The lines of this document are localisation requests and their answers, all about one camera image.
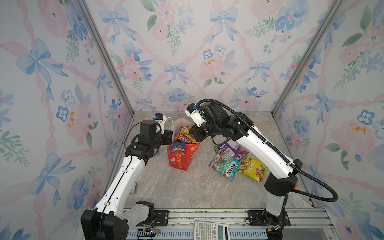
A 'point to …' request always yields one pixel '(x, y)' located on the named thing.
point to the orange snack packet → (185, 135)
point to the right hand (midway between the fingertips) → (190, 130)
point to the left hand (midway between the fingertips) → (172, 130)
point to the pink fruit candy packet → (226, 166)
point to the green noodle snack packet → (216, 150)
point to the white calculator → (205, 230)
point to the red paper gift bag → (181, 155)
